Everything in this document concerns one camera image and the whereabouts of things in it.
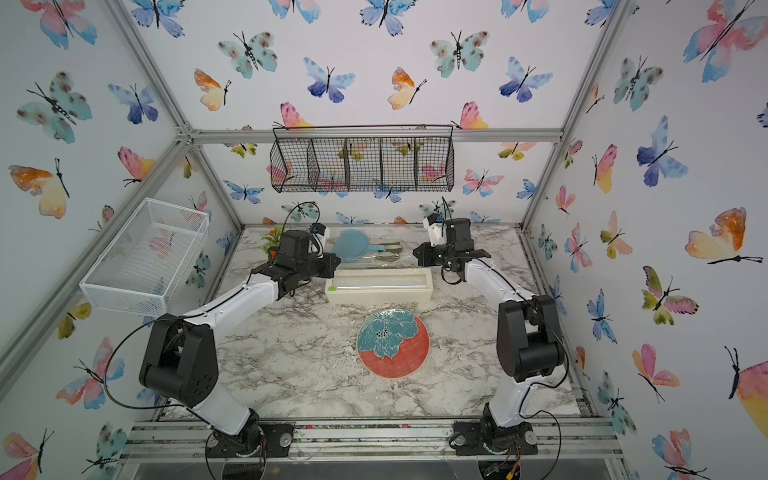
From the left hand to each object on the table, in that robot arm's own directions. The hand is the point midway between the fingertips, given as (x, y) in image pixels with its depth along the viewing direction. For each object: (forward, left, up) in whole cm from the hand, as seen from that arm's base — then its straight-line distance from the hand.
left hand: (342, 256), depth 89 cm
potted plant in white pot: (+7, +23, -2) cm, 24 cm away
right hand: (+2, -22, 0) cm, 23 cm away
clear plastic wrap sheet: (+8, -12, -17) cm, 23 cm away
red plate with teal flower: (-20, -14, -16) cm, 30 cm away
